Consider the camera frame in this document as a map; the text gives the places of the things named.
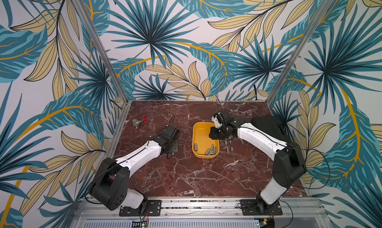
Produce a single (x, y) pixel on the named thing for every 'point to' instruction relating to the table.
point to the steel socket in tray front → (211, 152)
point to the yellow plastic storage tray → (203, 146)
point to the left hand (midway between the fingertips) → (172, 148)
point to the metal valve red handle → (135, 122)
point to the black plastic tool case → (271, 126)
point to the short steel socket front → (227, 150)
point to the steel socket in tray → (195, 145)
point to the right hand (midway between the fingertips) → (211, 135)
